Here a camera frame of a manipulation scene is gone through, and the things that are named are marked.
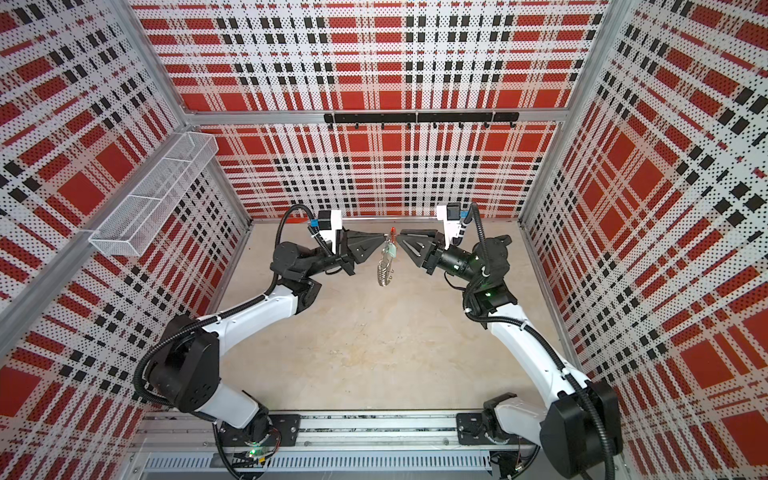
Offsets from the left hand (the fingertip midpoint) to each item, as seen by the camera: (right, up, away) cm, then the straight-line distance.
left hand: (385, 240), depth 63 cm
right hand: (+3, 0, -1) cm, 3 cm away
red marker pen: (-42, +10, +64) cm, 77 cm away
